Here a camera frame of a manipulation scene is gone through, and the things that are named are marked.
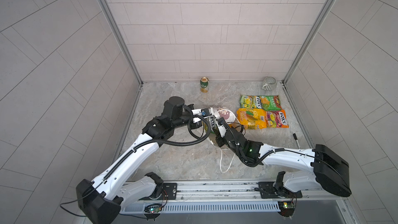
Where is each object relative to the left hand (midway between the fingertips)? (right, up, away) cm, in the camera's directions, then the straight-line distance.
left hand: (210, 110), depth 67 cm
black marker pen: (+50, -19, +21) cm, 58 cm away
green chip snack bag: (+41, +1, +34) cm, 54 cm away
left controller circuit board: (-24, -42, -2) cm, 49 cm away
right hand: (+2, -11, +11) cm, 16 cm away
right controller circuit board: (+35, -44, +1) cm, 56 cm away
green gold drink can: (-3, +14, +38) cm, 40 cm away
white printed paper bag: (+8, -2, +7) cm, 11 cm away
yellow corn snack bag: (+26, -8, +24) cm, 36 cm away
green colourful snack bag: (+28, +2, +34) cm, 44 cm away
